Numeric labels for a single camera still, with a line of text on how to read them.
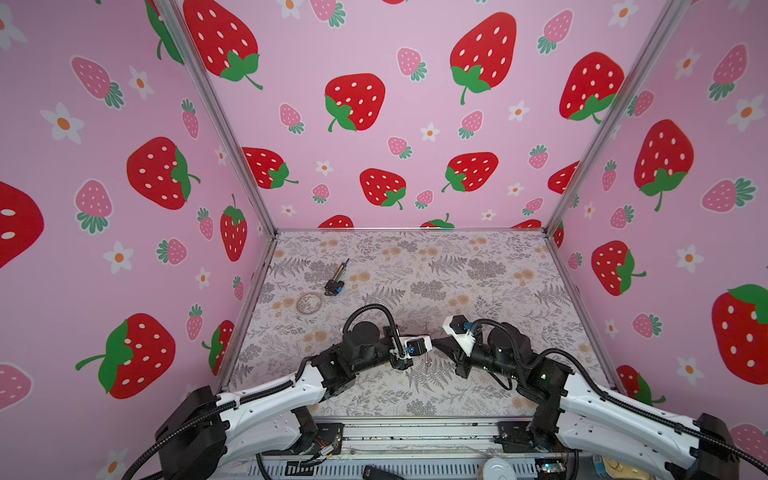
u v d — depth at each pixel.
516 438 0.73
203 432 0.41
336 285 1.04
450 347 0.65
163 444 0.37
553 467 0.70
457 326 0.60
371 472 0.70
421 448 0.73
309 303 1.01
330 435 0.75
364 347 0.57
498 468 0.66
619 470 0.66
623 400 0.48
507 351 0.55
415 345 0.58
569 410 0.52
